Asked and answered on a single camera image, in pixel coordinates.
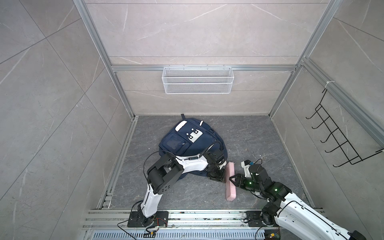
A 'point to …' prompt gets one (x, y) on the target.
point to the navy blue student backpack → (189, 138)
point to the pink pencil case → (231, 188)
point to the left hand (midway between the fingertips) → (225, 179)
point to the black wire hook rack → (349, 151)
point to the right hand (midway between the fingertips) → (230, 178)
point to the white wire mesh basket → (198, 80)
